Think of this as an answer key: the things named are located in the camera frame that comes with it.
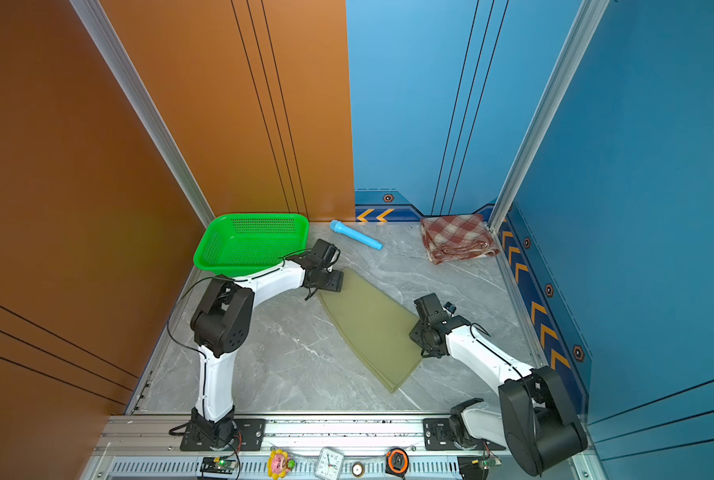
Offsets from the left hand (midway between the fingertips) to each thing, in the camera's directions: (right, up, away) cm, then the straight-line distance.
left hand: (334, 278), depth 101 cm
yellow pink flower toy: (-8, -38, -35) cm, 52 cm away
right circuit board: (+37, -42, -30) cm, 64 cm away
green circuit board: (-24, -42, -30) cm, 57 cm away
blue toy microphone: (0, +18, +15) cm, 24 cm away
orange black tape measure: (+18, -39, -34) cm, 54 cm away
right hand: (+25, -17, -12) cm, 33 cm away
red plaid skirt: (+42, +14, +8) cm, 45 cm away
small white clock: (+2, -40, -33) cm, 52 cm away
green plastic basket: (-40, +12, +13) cm, 43 cm away
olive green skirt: (+14, -15, -9) cm, 22 cm away
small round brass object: (+9, -40, -35) cm, 53 cm away
